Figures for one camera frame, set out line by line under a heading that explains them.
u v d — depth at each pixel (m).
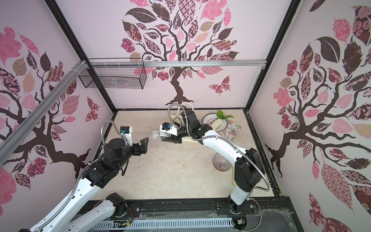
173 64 0.94
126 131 0.59
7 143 0.50
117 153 0.51
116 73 0.95
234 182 0.50
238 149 0.47
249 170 0.44
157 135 0.71
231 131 1.06
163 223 0.70
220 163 0.89
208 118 1.10
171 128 0.63
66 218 0.42
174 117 0.96
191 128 0.62
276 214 0.73
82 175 0.47
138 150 0.63
